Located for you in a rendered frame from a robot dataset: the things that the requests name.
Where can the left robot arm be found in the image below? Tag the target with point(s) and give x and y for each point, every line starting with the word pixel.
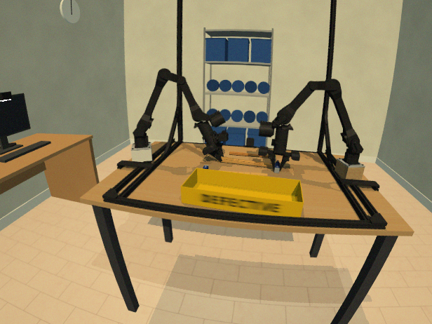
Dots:
pixel 285 115

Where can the hammer with blue head and wooden handle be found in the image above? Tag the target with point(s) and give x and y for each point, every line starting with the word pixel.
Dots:
pixel 249 163

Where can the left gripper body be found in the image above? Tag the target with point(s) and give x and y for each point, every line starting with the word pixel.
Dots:
pixel 279 149

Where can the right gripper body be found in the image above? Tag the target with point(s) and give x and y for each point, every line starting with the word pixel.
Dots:
pixel 210 141

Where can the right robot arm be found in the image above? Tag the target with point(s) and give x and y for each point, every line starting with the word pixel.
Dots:
pixel 215 119

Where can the yellow bin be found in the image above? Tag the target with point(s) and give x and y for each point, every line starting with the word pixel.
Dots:
pixel 258 194

